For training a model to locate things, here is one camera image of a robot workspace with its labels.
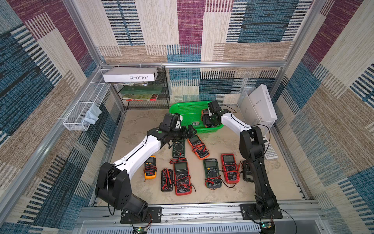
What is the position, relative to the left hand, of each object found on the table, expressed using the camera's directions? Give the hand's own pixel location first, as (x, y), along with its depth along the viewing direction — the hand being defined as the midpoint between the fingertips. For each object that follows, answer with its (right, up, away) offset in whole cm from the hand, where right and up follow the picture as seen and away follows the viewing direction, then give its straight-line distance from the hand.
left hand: (190, 132), depth 82 cm
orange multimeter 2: (+10, +9, +17) cm, 21 cm away
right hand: (+13, +8, +24) cm, 29 cm away
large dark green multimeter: (-7, -12, +12) cm, 18 cm away
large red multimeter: (-4, -28, -3) cm, 28 cm away
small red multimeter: (+23, -20, +2) cm, 30 cm away
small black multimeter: (+31, -23, -1) cm, 39 cm away
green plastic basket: (+1, +12, +30) cm, 33 cm away
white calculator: (+50, -14, +12) cm, 54 cm away
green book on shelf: (-32, +24, +12) cm, 42 cm away
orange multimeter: (+5, -11, +12) cm, 16 cm away
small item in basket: (+4, +5, +28) cm, 29 cm away
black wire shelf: (-22, +22, +40) cm, 51 cm away
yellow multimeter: (-23, -21, +3) cm, 31 cm away
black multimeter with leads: (-13, -26, -1) cm, 29 cm away
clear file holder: (+41, +11, +20) cm, 47 cm away
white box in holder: (+46, +17, +11) cm, 50 cm away
